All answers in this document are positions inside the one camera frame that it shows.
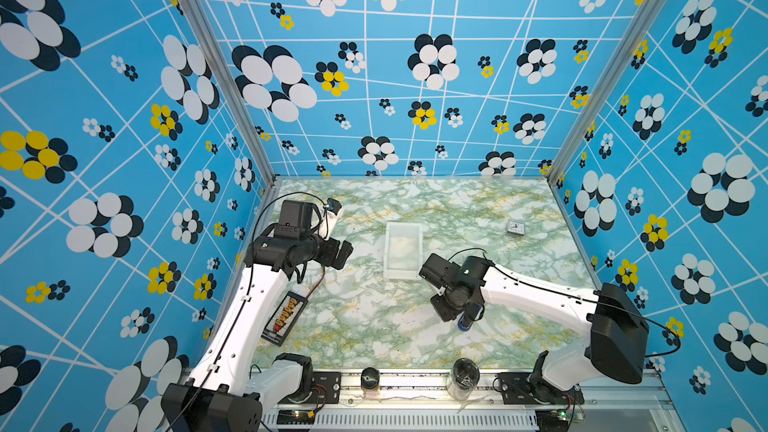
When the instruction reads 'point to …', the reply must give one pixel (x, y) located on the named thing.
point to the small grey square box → (516, 226)
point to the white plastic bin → (403, 251)
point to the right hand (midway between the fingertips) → (445, 308)
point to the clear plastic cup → (464, 376)
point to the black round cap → (370, 377)
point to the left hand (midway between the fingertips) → (336, 240)
